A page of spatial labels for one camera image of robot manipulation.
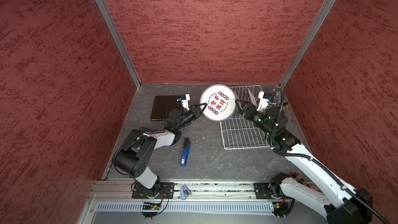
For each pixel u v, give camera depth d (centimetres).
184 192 73
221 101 79
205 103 80
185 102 78
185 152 84
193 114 74
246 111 63
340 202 39
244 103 64
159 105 116
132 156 46
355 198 38
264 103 64
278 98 96
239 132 92
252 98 51
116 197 73
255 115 63
